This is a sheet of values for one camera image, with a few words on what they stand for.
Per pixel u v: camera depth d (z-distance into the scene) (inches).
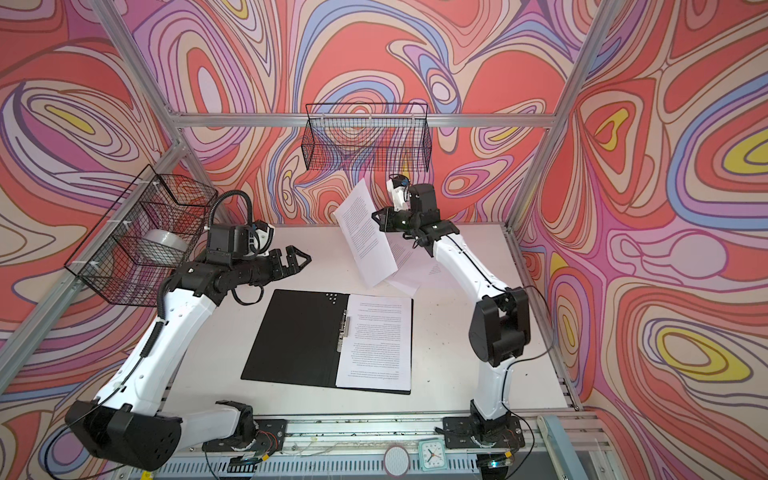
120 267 27.7
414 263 43.8
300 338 35.6
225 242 21.3
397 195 29.6
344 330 35.9
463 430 29.3
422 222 26.1
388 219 28.9
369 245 34.7
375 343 34.9
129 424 14.3
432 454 27.2
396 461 26.1
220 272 20.0
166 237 28.9
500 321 19.6
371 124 34.8
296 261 25.8
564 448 26.9
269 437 28.4
